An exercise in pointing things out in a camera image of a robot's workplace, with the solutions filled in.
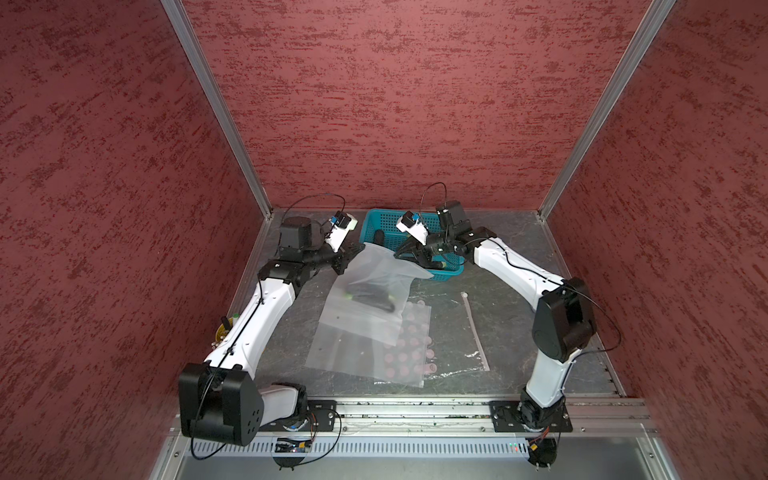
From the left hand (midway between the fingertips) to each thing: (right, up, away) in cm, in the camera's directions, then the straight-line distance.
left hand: (360, 251), depth 77 cm
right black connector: (+45, -48, -7) cm, 66 cm away
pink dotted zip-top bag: (+15, -31, +7) cm, 35 cm away
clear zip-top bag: (+4, -4, +5) cm, 8 cm away
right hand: (+11, -1, +6) cm, 12 cm away
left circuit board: (-17, -48, -5) cm, 52 cm away
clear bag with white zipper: (+28, -28, +10) cm, 41 cm away
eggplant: (+3, +4, +32) cm, 33 cm away
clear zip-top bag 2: (-3, -27, +10) cm, 29 cm away
